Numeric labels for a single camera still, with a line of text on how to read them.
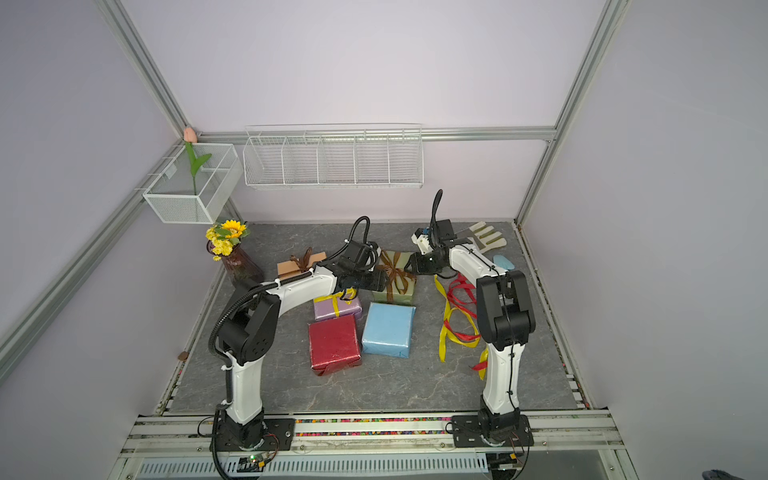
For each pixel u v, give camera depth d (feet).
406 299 3.13
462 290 3.34
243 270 3.24
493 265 1.93
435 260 2.48
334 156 3.25
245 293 1.77
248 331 1.69
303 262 3.26
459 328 3.01
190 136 2.92
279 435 2.41
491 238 3.76
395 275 3.20
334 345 2.76
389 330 2.78
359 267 2.63
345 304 2.91
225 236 2.78
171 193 2.76
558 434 2.43
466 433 2.41
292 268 3.25
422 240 3.00
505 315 1.75
